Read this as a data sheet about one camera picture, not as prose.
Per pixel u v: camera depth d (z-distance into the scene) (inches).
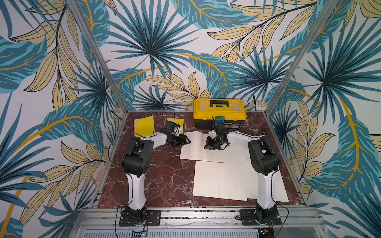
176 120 45.7
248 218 28.8
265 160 21.7
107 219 29.4
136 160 21.2
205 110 38.5
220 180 33.9
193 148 38.7
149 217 28.6
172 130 33.2
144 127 43.3
